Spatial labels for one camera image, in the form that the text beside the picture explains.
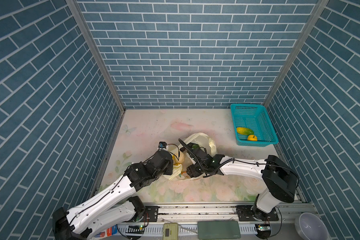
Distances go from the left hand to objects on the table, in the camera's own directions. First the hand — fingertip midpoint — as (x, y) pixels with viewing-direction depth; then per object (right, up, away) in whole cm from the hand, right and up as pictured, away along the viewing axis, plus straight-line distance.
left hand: (172, 163), depth 75 cm
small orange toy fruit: (+51, +11, +22) cm, 56 cm away
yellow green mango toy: (+48, +15, +27) cm, 57 cm away
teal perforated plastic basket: (+61, +25, +40) cm, 77 cm away
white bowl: (+66, -29, -5) cm, 73 cm away
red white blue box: (-27, -29, -7) cm, 41 cm away
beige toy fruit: (+4, +5, -10) cm, 12 cm away
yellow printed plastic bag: (+4, -2, -6) cm, 8 cm away
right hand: (+9, -6, +10) cm, 14 cm away
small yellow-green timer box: (0, -29, -7) cm, 30 cm away
